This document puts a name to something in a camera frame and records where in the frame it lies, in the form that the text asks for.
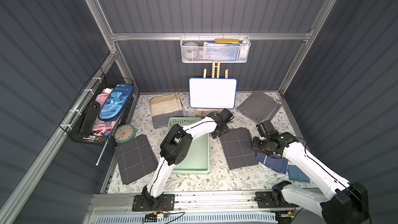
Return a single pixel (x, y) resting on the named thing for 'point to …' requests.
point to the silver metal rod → (98, 161)
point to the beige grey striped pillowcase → (164, 107)
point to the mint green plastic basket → (198, 160)
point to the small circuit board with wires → (153, 217)
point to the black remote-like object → (90, 117)
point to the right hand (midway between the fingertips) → (257, 145)
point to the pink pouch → (101, 126)
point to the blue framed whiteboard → (212, 93)
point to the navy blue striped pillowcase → (278, 164)
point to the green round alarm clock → (125, 133)
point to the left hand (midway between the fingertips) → (226, 133)
